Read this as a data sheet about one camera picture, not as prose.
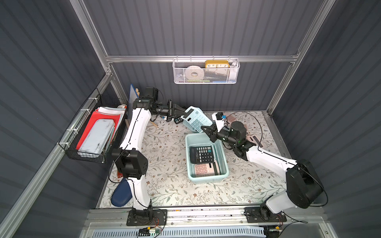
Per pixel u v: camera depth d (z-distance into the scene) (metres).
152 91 0.66
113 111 0.79
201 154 0.91
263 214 0.66
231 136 0.66
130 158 0.49
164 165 0.92
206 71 0.90
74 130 0.63
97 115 0.78
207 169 0.87
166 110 0.68
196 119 0.75
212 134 0.69
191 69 0.83
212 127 0.72
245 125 1.12
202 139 0.89
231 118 1.15
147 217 0.66
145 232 0.71
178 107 0.71
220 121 0.68
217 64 0.87
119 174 0.53
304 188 0.44
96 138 0.67
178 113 0.71
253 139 1.01
